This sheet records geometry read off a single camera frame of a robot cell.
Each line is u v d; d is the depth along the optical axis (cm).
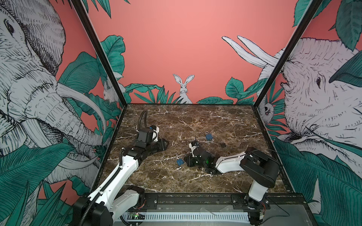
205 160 69
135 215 70
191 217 70
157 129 75
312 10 70
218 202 75
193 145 82
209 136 100
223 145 97
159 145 70
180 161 88
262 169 47
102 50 88
